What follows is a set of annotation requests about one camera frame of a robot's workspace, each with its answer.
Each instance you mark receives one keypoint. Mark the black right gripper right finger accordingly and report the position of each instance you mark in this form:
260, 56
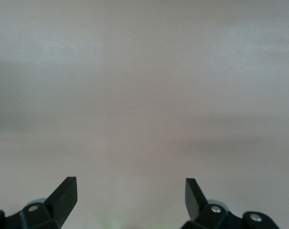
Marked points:
196, 207

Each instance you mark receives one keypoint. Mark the brown table cover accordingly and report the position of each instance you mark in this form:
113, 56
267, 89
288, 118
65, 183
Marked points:
144, 95

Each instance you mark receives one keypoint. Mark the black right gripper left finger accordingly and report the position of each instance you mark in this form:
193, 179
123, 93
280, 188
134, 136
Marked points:
58, 202

